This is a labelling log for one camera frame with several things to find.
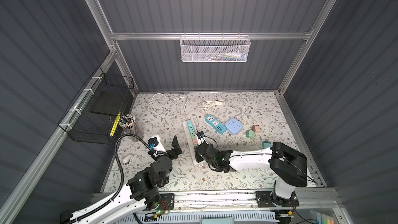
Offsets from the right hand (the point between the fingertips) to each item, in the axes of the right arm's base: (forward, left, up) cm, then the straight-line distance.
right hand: (196, 149), depth 84 cm
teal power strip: (+19, -12, -4) cm, 23 cm away
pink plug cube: (-1, -1, +12) cm, 12 cm away
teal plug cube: (+21, +5, -6) cm, 22 cm away
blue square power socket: (+18, -24, -5) cm, 30 cm away
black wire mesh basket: (+6, +48, +23) cm, 53 cm away
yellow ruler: (+2, +35, +22) cm, 42 cm away
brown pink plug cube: (+16, -38, -6) cm, 42 cm away
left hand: (-2, +12, +14) cm, 19 cm away
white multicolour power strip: (+6, +4, -3) cm, 8 cm away
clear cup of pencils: (+9, +36, +12) cm, 39 cm away
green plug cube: (+13, -33, -6) cm, 36 cm away
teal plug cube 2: (+12, +3, +1) cm, 13 cm away
